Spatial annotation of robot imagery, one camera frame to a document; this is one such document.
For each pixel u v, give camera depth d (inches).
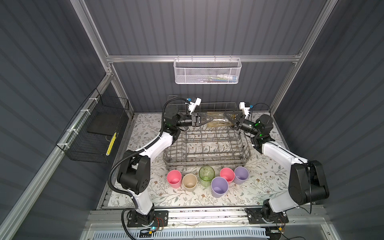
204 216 29.7
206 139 39.1
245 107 28.6
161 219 28.5
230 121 28.1
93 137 28.9
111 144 27.3
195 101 27.3
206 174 31.7
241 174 32.9
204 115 28.3
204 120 27.8
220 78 36.2
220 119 27.8
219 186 31.9
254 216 29.0
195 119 26.1
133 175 18.7
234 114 26.8
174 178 34.0
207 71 48.6
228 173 32.1
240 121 26.8
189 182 33.2
